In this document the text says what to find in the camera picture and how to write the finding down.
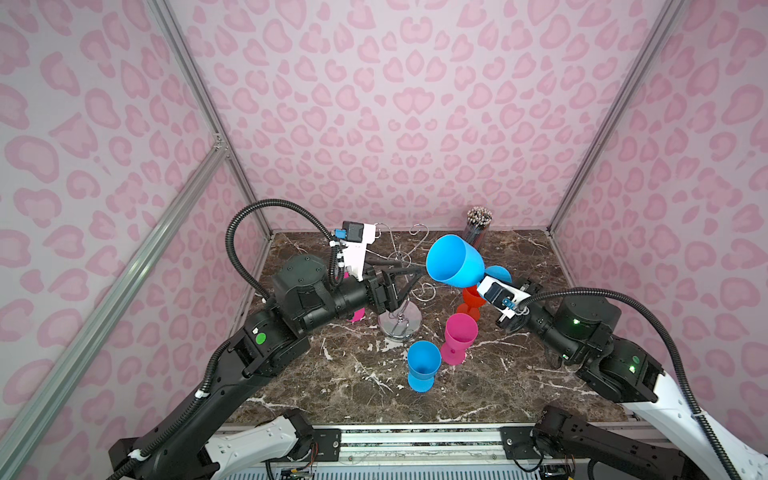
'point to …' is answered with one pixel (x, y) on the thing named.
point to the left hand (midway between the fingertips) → (413, 265)
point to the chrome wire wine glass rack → (405, 320)
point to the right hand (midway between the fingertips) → (487, 270)
